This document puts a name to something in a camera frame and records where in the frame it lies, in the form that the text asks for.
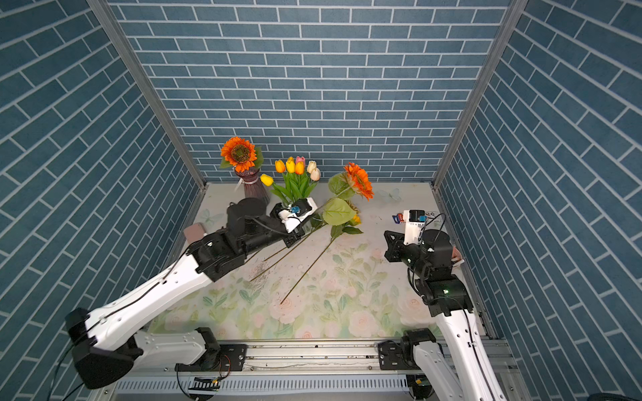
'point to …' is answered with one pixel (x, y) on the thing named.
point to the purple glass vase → (252, 188)
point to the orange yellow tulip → (291, 185)
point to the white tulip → (311, 165)
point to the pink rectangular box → (194, 232)
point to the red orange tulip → (299, 180)
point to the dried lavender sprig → (266, 270)
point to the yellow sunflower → (335, 232)
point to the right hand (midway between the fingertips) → (389, 234)
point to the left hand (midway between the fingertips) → (319, 213)
